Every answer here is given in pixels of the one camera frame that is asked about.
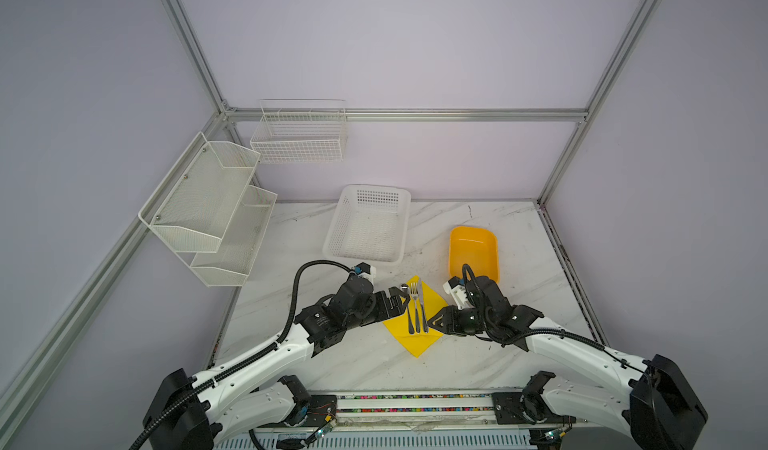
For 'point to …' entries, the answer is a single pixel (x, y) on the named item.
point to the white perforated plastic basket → (371, 223)
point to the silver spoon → (411, 326)
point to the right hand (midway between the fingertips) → (430, 325)
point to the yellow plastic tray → (478, 248)
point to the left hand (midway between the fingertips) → (397, 304)
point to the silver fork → (414, 290)
